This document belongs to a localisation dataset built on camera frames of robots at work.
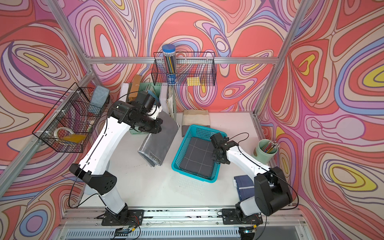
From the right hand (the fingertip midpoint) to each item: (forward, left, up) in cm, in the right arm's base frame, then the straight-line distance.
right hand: (220, 161), depth 87 cm
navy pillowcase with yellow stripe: (-13, -13, -6) cm, 19 cm away
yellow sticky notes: (+40, +14, +29) cm, 52 cm away
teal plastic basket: (+23, +14, +1) cm, 27 cm away
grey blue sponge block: (+27, +66, +30) cm, 78 cm away
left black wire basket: (+13, +81, +22) cm, 85 cm away
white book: (+35, +56, +27) cm, 71 cm away
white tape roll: (+3, +77, +29) cm, 83 cm away
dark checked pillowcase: (+5, +13, -2) cm, 14 cm away
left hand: (+6, +30, +25) cm, 40 cm away
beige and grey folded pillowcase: (+42, +9, -6) cm, 44 cm away
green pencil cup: (+3, -25, +6) cm, 26 cm away
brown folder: (+39, +50, +28) cm, 69 cm away
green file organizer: (+47, +46, +21) cm, 69 cm away
